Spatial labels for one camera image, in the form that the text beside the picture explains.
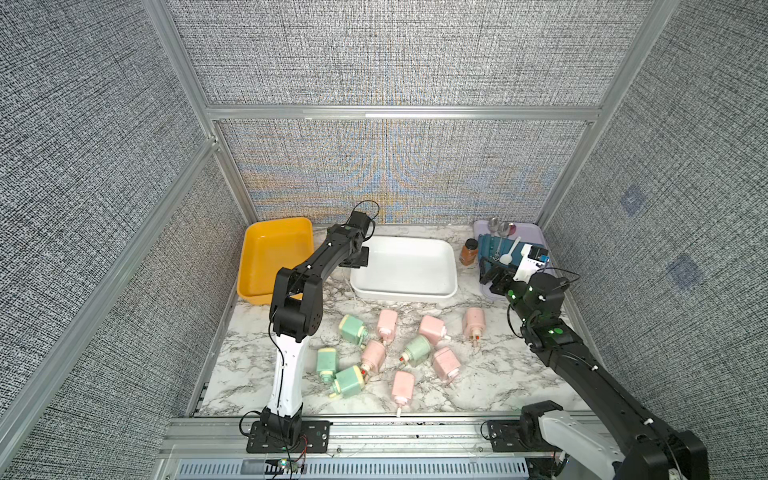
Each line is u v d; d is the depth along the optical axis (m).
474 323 0.86
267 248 1.09
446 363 0.78
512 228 1.18
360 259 0.90
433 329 0.86
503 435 0.73
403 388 0.75
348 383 0.75
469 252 1.03
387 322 0.86
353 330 0.85
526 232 1.18
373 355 0.80
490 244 1.13
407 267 1.16
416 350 0.82
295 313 0.58
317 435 0.73
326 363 0.79
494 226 1.17
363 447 0.73
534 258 0.66
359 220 0.82
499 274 0.69
